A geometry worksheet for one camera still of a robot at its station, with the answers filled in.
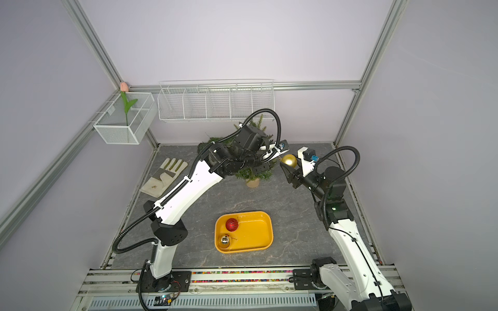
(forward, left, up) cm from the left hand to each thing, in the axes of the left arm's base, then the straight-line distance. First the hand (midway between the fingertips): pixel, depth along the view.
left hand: (270, 155), depth 69 cm
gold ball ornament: (-3, -7, 0) cm, 7 cm away
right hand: (-1, -6, -1) cm, 7 cm away
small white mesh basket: (+20, +61, 0) cm, 64 cm away
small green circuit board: (-37, +44, -37) cm, 68 cm away
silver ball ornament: (-19, +20, -30) cm, 41 cm away
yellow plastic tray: (-14, +7, -37) cm, 40 cm away
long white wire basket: (+43, +21, -4) cm, 48 cm away
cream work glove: (+18, +55, -35) cm, 68 cm away
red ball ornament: (-12, +17, -31) cm, 37 cm away
